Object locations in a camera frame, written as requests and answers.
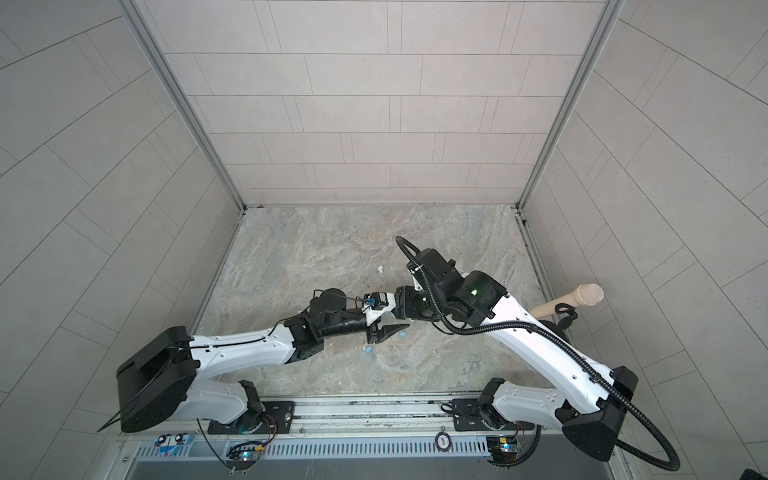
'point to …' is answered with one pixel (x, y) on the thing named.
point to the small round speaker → (443, 441)
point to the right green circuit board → (503, 449)
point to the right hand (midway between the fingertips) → (395, 313)
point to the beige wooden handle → (587, 295)
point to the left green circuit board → (245, 454)
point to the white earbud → (380, 268)
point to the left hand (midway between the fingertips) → (411, 316)
